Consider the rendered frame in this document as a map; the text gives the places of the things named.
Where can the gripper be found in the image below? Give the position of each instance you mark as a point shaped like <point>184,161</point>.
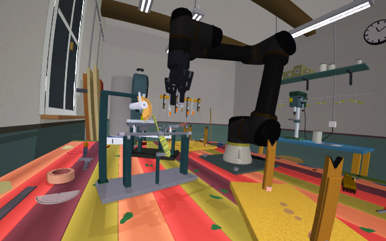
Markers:
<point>179,71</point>

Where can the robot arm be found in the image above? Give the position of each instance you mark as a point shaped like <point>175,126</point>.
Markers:
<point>266,87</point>

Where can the pitch cradle with orange protractor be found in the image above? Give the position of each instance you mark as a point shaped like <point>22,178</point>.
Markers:
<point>147,108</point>

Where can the yellow rack with orange posts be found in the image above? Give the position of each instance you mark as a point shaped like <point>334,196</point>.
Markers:
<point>280,214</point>
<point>196,145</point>

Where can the white ceiling light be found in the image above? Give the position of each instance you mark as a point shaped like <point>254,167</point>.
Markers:
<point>333,18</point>
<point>145,5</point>
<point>198,14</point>

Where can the green balance stand grey base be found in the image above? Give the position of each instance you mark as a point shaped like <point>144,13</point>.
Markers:
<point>139,185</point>

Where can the green band saw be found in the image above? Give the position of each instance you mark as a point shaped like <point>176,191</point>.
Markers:
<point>141,83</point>

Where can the leaning wooden planks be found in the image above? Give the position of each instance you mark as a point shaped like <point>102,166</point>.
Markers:
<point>92,103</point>

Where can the olive cardboard box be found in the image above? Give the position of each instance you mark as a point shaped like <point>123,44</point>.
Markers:
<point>288,73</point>
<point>301,69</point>

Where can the white framed window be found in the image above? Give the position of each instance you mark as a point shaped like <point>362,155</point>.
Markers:
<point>64,57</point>

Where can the green drill press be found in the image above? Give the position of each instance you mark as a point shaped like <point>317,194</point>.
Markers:
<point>297,100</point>

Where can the tan tape roll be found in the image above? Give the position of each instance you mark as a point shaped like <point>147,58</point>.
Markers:
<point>60,175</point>

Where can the white roll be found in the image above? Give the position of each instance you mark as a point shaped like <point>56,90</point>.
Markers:
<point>323,67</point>
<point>358,61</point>
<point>331,67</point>

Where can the white cup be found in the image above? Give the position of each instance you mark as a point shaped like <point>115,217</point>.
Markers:
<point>317,137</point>

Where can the blue bench with yellow legs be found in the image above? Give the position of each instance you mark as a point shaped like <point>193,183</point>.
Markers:
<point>330,146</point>

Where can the grey half-round protractor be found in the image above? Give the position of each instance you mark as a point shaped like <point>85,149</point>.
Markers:
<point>55,198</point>

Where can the brown brush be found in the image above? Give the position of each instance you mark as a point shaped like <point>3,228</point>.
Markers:
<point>349,184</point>

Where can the dark grey ruler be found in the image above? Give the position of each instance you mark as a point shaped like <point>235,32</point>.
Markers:
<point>5,209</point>

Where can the wall rack with screwdrivers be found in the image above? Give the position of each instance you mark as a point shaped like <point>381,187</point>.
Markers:
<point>188,102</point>

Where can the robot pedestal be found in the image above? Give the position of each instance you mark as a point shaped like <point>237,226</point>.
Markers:
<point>237,154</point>

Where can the green wall shelf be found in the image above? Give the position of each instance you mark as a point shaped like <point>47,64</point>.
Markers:
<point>330,73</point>

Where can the black wall clock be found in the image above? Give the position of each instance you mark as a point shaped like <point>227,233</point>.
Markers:
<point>379,31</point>

